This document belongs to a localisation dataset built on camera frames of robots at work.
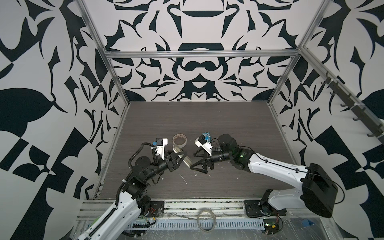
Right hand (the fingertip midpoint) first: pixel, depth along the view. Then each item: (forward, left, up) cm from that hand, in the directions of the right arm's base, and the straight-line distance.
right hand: (194, 161), depth 71 cm
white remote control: (0, +3, +3) cm, 5 cm away
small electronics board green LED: (-24, -36, -20) cm, 47 cm away
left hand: (+3, +4, +6) cm, 7 cm away
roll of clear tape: (+22, +9, -18) cm, 30 cm away
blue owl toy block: (+24, -8, -17) cm, 31 cm away
